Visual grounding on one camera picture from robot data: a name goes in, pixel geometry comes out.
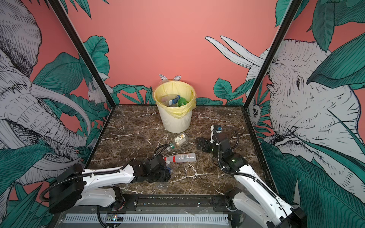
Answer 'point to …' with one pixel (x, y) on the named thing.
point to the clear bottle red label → (183, 157)
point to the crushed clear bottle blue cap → (170, 100)
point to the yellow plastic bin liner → (183, 90)
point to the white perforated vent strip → (93, 218)
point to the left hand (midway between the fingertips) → (168, 176)
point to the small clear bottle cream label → (180, 139)
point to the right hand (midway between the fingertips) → (201, 137)
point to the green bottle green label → (182, 101)
